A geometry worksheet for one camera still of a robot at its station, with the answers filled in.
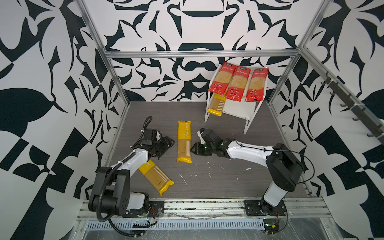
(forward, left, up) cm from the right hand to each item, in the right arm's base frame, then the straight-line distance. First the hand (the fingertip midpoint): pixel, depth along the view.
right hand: (192, 150), depth 85 cm
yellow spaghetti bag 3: (-13, +19, -6) cm, 24 cm away
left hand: (+6, +11, 0) cm, 13 cm away
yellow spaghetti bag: (+9, +5, -7) cm, 13 cm away
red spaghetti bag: (+30, -17, +26) cm, 43 cm away
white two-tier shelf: (+23, -33, +7) cm, 41 cm away
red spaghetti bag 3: (+24, -35, +25) cm, 50 cm away
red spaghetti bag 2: (+26, -25, +26) cm, 44 cm away
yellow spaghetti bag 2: (+26, -16, +9) cm, 32 cm away
